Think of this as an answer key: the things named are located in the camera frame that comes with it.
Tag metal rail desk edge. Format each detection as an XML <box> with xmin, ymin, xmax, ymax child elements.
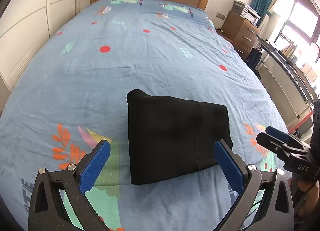
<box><xmin>256</xmin><ymin>34</ymin><xmax>315</xmax><ymax>103</ymax></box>

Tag dark bag by cabinet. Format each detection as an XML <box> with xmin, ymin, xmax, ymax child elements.
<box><xmin>245</xmin><ymin>46</ymin><xmax>262</xmax><ymax>69</ymax></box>

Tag white wardrobe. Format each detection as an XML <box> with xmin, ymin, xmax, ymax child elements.
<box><xmin>1</xmin><ymin>0</ymin><xmax>75</xmax><ymax>91</ymax></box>

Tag white printer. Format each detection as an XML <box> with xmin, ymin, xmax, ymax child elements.
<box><xmin>231</xmin><ymin>1</ymin><xmax>261</xmax><ymax>26</ymax></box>

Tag wooden drawer cabinet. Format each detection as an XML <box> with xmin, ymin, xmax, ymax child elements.
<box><xmin>221</xmin><ymin>11</ymin><xmax>261</xmax><ymax>60</ymax></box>

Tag blue patterned bed sheet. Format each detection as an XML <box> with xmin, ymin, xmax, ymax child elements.
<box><xmin>1</xmin><ymin>0</ymin><xmax>286</xmax><ymax>230</ymax></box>

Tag black pants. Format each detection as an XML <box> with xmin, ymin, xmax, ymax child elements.
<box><xmin>126</xmin><ymin>89</ymin><xmax>233</xmax><ymax>185</ymax></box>

